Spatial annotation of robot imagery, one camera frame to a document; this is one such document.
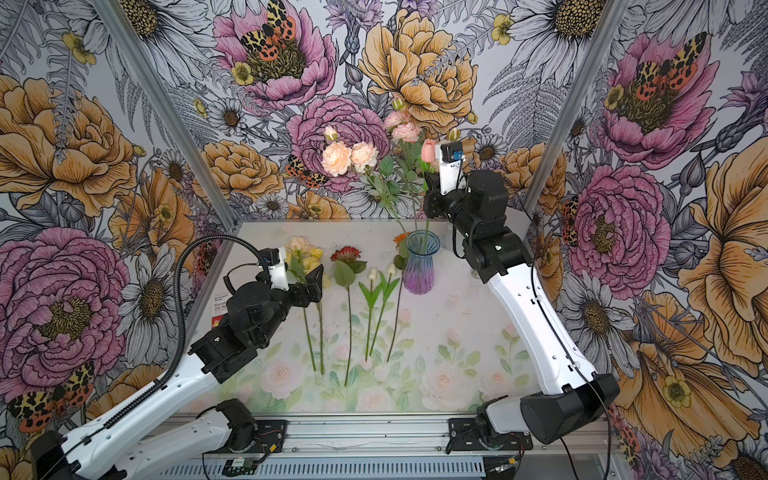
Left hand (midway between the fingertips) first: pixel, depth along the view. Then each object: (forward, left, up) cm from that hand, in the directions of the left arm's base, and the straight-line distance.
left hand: (305, 274), depth 73 cm
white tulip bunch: (+9, -16, -26) cm, 33 cm away
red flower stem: (+20, -7, -22) cm, 30 cm away
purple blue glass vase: (+13, -30, -19) cm, 37 cm away
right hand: (+11, -28, +19) cm, 36 cm away
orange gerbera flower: (+24, -25, -25) cm, 42 cm away
